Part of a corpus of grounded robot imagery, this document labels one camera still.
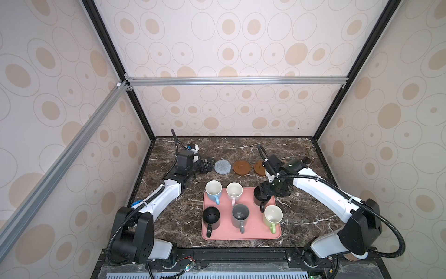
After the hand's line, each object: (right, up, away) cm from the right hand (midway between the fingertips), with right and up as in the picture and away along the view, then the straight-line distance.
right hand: (268, 194), depth 81 cm
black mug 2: (-27, -12, +2) cm, 30 cm away
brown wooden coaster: (-11, +11, +23) cm, 28 cm away
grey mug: (-13, -12, +4) cm, 18 cm away
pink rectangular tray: (-5, -17, +2) cm, 18 cm away
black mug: (-5, -2, +1) cm, 5 cm away
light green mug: (+2, -10, 0) cm, 10 cm away
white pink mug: (-15, 0, +9) cm, 18 cm away
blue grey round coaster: (-22, +11, +23) cm, 34 cm away
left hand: (-26, +17, +4) cm, 32 cm away
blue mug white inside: (-26, +1, +8) cm, 27 cm away
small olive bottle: (+31, +15, +29) cm, 45 cm away
